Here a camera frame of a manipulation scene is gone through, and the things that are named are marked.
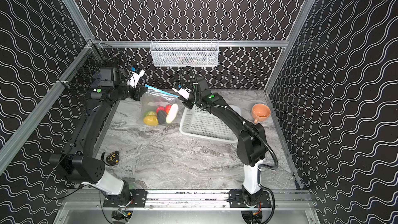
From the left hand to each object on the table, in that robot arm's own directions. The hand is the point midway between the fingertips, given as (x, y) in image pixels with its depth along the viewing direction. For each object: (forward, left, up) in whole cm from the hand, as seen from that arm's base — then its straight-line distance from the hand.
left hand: (148, 87), depth 76 cm
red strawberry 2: (+2, -6, -18) cm, 19 cm away
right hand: (+4, -15, -9) cm, 19 cm away
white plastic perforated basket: (+3, -22, -34) cm, 40 cm away
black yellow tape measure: (-25, +22, -29) cm, 44 cm away
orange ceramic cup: (+12, -65, -33) cm, 74 cm away
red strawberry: (+4, 0, -20) cm, 20 cm away
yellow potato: (-6, +3, -19) cm, 21 cm away
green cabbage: (0, +5, -21) cm, 21 cm away
